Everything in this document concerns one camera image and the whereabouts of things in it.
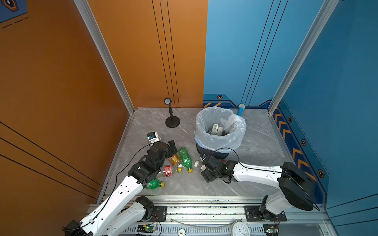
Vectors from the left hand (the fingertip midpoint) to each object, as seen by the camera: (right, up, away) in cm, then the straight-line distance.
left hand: (168, 142), depth 77 cm
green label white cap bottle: (+28, +6, +14) cm, 32 cm away
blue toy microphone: (+52, +23, +42) cm, 71 cm away
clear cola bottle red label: (-1, -17, +6) cm, 18 cm away
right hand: (+21, -18, +8) cm, 29 cm away
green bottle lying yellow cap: (-8, -24, +4) cm, 25 cm away
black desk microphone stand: (-3, +12, +35) cm, 37 cm away
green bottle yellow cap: (+9, -12, +10) cm, 18 cm away
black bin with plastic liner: (+27, -2, -1) cm, 27 cm away
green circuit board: (-10, -41, -6) cm, 43 cm away
